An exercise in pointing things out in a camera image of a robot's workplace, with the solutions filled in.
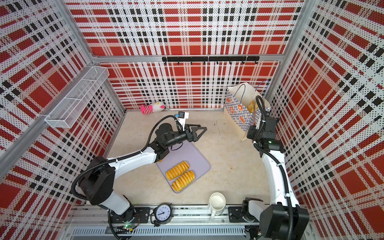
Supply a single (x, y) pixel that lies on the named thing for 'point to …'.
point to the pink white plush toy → (156, 107)
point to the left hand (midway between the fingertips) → (204, 129)
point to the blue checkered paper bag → (238, 98)
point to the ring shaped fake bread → (251, 107)
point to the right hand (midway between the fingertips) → (255, 129)
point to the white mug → (217, 204)
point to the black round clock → (161, 214)
